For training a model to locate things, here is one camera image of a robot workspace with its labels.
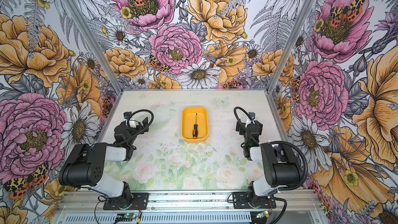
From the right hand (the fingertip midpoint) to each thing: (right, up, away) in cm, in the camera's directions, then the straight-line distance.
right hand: (248, 123), depth 94 cm
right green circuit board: (0, -38, -22) cm, 44 cm away
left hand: (-64, +1, 0) cm, 64 cm away
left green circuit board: (-60, -39, -23) cm, 75 cm away
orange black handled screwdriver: (-32, -6, +3) cm, 32 cm away
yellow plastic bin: (-36, +5, +10) cm, 38 cm away
